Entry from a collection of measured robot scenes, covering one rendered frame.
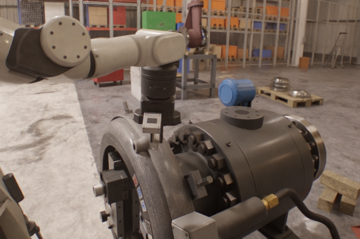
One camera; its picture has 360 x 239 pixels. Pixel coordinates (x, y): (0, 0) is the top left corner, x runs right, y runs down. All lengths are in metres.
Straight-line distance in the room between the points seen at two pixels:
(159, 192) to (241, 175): 0.38
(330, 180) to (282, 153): 1.24
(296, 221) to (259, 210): 1.31
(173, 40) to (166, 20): 7.74
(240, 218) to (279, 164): 0.46
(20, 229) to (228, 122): 0.87
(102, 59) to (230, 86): 1.05
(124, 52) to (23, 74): 0.19
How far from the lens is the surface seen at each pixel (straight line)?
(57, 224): 2.05
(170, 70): 0.58
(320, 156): 1.56
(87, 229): 1.96
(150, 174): 0.76
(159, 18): 8.20
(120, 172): 0.95
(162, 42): 0.53
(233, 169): 0.99
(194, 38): 5.14
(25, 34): 0.39
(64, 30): 0.40
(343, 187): 2.37
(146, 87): 0.60
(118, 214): 1.11
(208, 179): 0.70
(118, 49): 0.48
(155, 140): 0.68
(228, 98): 1.44
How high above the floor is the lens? 1.29
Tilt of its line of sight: 14 degrees down
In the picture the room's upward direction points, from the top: 1 degrees clockwise
